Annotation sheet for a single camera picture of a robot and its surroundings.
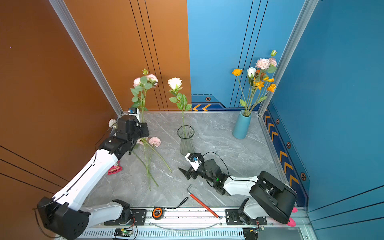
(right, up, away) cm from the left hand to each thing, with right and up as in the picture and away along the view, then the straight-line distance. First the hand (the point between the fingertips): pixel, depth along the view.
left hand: (145, 122), depth 78 cm
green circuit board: (-8, -53, -7) cm, 54 cm away
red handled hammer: (+30, -42, 0) cm, 52 cm away
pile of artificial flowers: (-6, -13, +21) cm, 25 cm away
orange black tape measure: (+8, -44, -5) cm, 45 cm away
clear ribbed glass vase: (+21, -6, +9) cm, 24 cm away
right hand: (+20, -21, +2) cm, 29 cm away
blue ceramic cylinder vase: (+55, -1, +15) cm, 57 cm away
